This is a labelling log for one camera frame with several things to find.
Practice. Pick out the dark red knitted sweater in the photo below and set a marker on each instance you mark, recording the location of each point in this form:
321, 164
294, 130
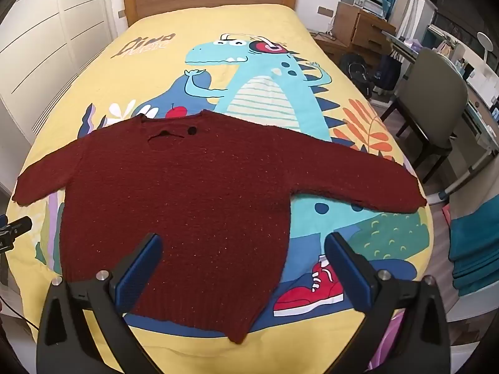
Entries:
187, 210

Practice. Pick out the white desk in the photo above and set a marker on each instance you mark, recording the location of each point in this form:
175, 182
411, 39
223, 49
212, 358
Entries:
477, 117

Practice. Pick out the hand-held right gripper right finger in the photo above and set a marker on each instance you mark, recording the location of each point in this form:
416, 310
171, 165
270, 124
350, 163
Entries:
351, 272

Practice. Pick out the yellow dinosaur printed blanket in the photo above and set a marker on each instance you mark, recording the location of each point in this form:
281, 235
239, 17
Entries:
265, 97

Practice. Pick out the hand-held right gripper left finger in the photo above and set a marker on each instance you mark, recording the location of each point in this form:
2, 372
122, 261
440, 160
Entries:
136, 272

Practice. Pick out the pink bed sheet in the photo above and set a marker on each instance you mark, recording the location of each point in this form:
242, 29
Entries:
386, 343

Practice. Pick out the wall socket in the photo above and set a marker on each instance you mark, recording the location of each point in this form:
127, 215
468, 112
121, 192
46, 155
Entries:
325, 11

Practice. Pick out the dark blue bag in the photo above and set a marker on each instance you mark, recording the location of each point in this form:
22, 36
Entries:
390, 72

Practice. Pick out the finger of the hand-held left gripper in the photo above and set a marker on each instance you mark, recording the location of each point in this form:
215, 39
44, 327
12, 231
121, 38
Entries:
20, 226

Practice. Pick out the grey-green chair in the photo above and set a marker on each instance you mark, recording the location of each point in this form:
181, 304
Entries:
432, 89

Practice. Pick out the wooden drawer cabinet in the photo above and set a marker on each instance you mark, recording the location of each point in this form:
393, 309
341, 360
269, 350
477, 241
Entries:
360, 27

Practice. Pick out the white wardrobe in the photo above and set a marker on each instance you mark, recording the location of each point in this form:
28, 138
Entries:
50, 39

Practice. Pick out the stack of teal cloth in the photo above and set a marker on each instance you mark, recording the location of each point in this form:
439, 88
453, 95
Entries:
473, 241

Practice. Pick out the white desk lamp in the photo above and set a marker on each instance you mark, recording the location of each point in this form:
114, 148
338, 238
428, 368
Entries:
486, 45

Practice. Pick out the black backpack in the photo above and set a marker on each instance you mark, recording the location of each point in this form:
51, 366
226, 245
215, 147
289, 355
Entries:
356, 72

